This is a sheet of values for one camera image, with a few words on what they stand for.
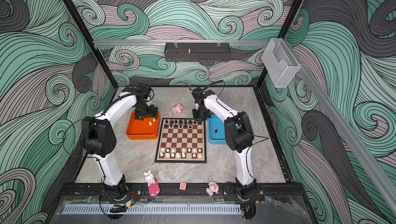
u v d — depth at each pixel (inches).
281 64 30.1
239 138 20.8
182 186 29.3
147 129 37.1
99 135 19.4
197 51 37.4
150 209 27.5
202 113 31.3
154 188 29.2
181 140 35.4
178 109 40.6
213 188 28.3
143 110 31.2
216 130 37.4
